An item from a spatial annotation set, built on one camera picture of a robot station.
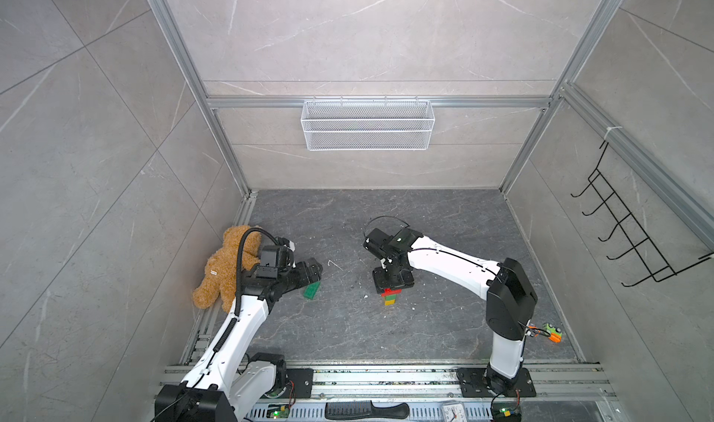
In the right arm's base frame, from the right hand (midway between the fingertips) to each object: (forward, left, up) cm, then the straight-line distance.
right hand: (389, 289), depth 83 cm
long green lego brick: (+3, +25, -6) cm, 26 cm away
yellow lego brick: (-2, 0, -6) cm, 7 cm away
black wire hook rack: (-1, -59, +19) cm, 62 cm away
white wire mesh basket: (+54, +5, +22) cm, 59 cm away
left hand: (+5, +23, +5) cm, 24 cm away
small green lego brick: (-2, 0, -3) cm, 3 cm away
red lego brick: (-2, 0, +2) cm, 2 cm away
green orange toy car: (-12, -48, -6) cm, 50 cm away
